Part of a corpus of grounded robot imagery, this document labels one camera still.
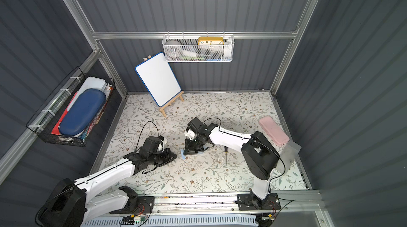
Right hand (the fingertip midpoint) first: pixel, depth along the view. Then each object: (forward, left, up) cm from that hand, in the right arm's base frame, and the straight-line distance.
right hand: (186, 151), depth 82 cm
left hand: (-2, +5, -3) cm, 6 cm away
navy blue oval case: (+9, +42, +26) cm, 50 cm away
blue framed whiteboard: (+40, +19, +16) cm, 48 cm away
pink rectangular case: (+19, -52, -8) cm, 56 cm away
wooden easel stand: (+30, +19, -2) cm, 35 cm away
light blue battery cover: (-2, +1, -1) cm, 3 cm away
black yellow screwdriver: (+4, -22, -9) cm, 24 cm away
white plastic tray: (+24, +47, +26) cm, 59 cm away
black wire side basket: (0, +53, +28) cm, 59 cm away
